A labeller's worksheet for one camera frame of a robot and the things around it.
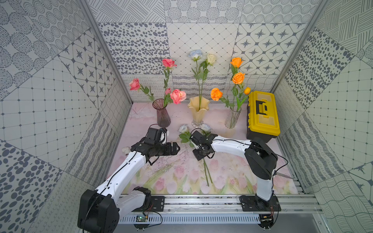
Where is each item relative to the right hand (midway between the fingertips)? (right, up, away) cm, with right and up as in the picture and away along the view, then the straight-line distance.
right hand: (200, 155), depth 90 cm
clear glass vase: (+23, +24, +8) cm, 34 cm away
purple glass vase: (-26, +24, +10) cm, 37 cm away
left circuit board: (-31, -27, -19) cm, 45 cm away
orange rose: (+8, +37, -14) cm, 40 cm away
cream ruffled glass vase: (-1, +25, +1) cm, 25 cm away
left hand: (-17, +8, -9) cm, 21 cm away
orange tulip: (+27, +40, -6) cm, 48 cm away
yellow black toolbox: (+39, +22, -1) cm, 45 cm away
